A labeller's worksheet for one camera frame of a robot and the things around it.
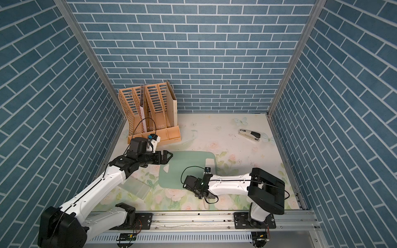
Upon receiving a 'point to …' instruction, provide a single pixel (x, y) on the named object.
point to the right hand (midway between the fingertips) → (202, 194)
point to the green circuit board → (127, 236)
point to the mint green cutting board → (184, 164)
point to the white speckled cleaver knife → (210, 163)
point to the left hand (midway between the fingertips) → (169, 155)
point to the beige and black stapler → (249, 134)
